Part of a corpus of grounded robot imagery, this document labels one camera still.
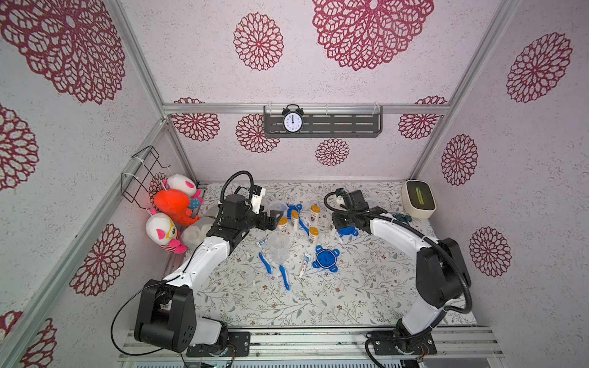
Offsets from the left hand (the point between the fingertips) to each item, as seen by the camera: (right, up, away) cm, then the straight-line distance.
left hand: (273, 211), depth 84 cm
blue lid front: (+21, -20, +9) cm, 30 cm away
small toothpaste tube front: (+13, -19, +9) cm, 25 cm away
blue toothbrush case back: (+12, -7, +19) cm, 23 cm away
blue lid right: (+31, -9, +16) cm, 36 cm away
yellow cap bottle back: (+17, 0, +11) cm, 20 cm away
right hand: (+24, -1, +8) cm, 26 cm away
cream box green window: (+66, +4, +22) cm, 69 cm away
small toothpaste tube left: (-7, -14, +13) cm, 20 cm away
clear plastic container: (+2, -14, +12) cm, 18 cm away
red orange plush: (-39, +3, +5) cm, 39 cm away
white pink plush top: (-40, +12, +11) cm, 43 cm away
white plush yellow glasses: (-38, -7, -5) cm, 39 cm away
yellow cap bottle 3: (+15, -9, +5) cm, 19 cm away
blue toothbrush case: (-3, -21, +7) cm, 23 cm away
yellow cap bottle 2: (+8, -3, +11) cm, 14 cm away
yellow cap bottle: (+3, -5, +8) cm, 10 cm away
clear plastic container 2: (+1, +2, +10) cm, 11 cm away
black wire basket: (-44, +10, -9) cm, 46 cm away
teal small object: (+53, -3, +13) cm, 55 cm away
